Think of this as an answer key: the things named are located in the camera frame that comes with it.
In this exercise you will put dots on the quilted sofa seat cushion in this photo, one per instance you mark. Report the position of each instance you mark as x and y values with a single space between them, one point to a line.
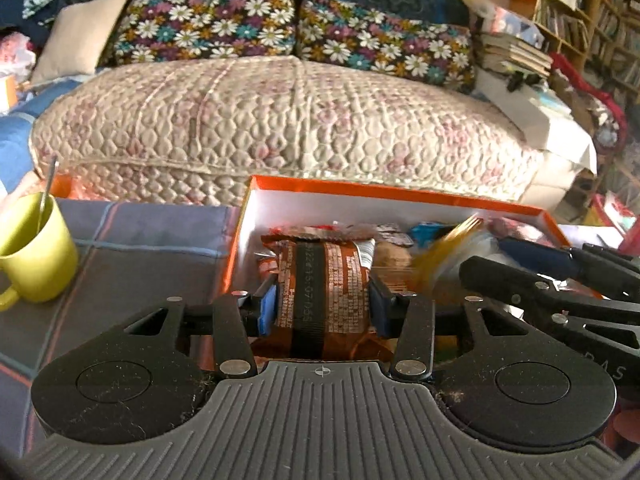
275 120

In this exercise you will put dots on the orange brown snack packet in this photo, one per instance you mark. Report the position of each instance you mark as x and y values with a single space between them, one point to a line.
325 290

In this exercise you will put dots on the dark blue clothing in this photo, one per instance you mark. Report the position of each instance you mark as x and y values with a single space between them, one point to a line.
30 7

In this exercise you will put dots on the yellow snack packet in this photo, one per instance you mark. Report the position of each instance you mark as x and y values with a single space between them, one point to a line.
440 255

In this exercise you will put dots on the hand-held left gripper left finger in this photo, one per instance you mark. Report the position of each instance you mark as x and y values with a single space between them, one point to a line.
267 305

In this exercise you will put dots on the wooden bookshelf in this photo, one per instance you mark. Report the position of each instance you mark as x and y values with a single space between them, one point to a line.
600 5

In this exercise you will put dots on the orange cardboard box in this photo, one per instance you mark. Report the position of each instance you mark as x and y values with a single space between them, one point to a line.
280 210

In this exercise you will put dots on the green mug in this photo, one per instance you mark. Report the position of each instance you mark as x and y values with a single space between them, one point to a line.
35 260

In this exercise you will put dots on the white cloth covered table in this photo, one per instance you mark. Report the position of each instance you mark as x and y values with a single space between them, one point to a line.
540 120

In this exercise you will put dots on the beige pillow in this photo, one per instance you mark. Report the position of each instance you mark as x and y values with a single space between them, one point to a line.
80 35

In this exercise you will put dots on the brown bread packet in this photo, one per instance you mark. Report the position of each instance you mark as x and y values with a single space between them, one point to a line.
395 260

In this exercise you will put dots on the metal spoon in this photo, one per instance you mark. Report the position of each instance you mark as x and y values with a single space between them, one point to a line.
47 190

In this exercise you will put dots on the plaid blue tablecloth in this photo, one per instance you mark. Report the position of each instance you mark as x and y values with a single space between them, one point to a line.
140 240

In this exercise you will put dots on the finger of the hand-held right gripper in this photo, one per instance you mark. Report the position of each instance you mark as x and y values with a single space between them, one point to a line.
535 257
500 277

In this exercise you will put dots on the stack of books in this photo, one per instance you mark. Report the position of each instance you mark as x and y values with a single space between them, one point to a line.
515 55

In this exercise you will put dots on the red cloth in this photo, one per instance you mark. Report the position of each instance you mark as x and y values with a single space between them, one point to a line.
595 92

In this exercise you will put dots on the floral cushion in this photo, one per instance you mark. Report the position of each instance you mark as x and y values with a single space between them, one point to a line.
385 42
205 27

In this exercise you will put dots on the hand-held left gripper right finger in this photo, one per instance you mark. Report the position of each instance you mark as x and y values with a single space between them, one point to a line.
380 305

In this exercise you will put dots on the blue snack packet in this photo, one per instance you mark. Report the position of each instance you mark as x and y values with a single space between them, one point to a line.
427 234

